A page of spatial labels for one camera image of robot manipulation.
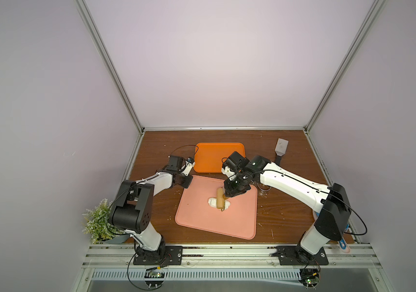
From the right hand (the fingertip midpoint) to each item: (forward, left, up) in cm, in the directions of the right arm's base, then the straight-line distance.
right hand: (226, 189), depth 78 cm
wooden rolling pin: (-1, +3, -8) cm, 9 cm away
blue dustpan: (-17, -49, -12) cm, 53 cm away
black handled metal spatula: (+35, -34, -15) cm, 51 cm away
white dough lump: (-2, +6, -11) cm, 12 cm away
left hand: (+12, +19, -13) cm, 26 cm away
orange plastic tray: (+25, +10, -11) cm, 30 cm away
